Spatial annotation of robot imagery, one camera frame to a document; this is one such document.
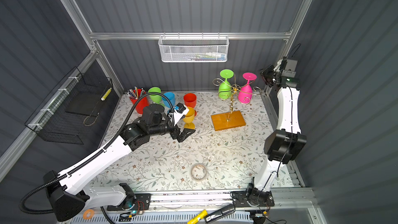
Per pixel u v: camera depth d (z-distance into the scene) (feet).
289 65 1.93
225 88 2.92
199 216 2.24
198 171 2.72
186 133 2.00
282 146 1.61
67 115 2.37
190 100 3.23
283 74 2.00
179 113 1.93
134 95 3.35
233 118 3.36
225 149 2.99
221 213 2.17
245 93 2.92
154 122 1.77
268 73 2.35
